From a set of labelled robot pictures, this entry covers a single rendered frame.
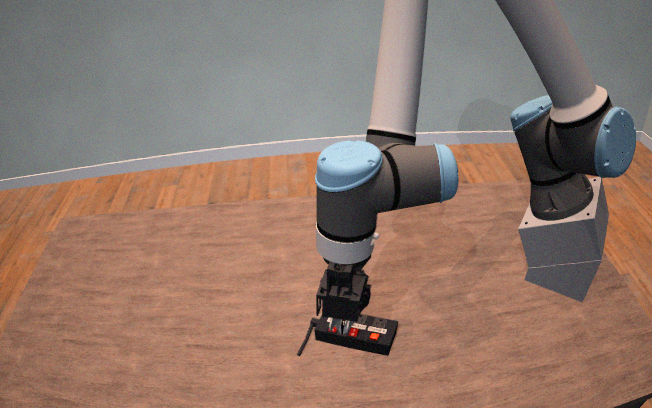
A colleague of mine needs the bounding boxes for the black power strip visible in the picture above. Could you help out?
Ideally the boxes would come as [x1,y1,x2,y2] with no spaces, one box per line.
[302,314,398,356]

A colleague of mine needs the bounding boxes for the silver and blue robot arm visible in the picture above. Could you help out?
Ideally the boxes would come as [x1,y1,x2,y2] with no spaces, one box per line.
[315,0,636,271]

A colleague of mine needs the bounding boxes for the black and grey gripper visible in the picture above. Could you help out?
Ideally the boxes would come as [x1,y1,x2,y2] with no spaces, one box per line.
[316,258,371,334]

